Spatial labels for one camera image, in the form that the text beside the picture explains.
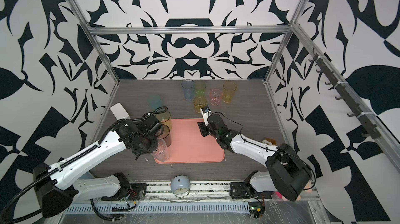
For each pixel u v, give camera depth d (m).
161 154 0.82
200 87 1.05
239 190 0.74
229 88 0.99
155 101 1.02
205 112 0.74
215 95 1.06
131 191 0.72
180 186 0.69
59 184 0.39
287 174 0.42
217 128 0.66
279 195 0.46
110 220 0.68
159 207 0.71
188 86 0.99
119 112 0.98
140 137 0.52
